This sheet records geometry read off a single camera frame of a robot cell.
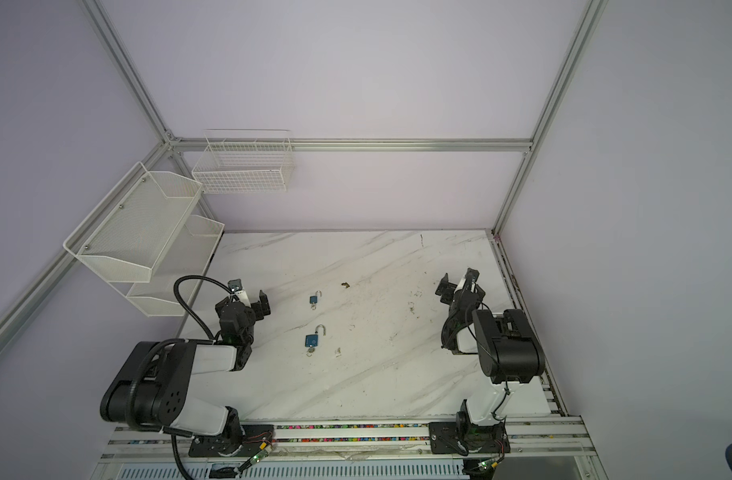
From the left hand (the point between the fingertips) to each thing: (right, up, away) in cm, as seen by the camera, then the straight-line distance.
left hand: (244, 296), depth 91 cm
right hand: (+68, +6, +3) cm, 68 cm away
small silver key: (+21, -16, -3) cm, 27 cm away
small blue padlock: (+20, -2, +9) cm, 22 cm away
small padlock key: (+20, -4, +7) cm, 22 cm away
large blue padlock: (+21, -14, -1) cm, 25 cm away
